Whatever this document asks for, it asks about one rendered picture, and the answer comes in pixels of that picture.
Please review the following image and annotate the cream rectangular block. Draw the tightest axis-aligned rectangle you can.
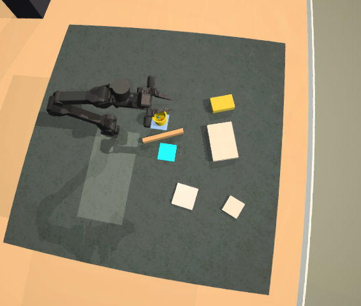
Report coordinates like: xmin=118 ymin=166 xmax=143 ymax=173
xmin=207 ymin=122 xmax=238 ymax=162

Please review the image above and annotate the cream square tile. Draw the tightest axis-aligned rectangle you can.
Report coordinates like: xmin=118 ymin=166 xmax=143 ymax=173
xmin=222 ymin=195 xmax=244 ymax=218

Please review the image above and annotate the yellow plastic cup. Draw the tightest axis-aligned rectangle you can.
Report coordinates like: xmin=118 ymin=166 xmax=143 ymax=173
xmin=152 ymin=112 xmax=167 ymax=126

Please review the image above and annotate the yellow flat bar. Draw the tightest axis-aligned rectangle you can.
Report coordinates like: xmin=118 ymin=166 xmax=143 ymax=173
xmin=210 ymin=94 xmax=235 ymax=113

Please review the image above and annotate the brown wooden plank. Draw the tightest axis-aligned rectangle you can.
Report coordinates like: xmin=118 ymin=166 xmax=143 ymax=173
xmin=142 ymin=128 xmax=184 ymax=143

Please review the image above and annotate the cream square block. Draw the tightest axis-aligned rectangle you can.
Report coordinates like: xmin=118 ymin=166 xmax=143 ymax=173
xmin=172 ymin=183 xmax=198 ymax=210

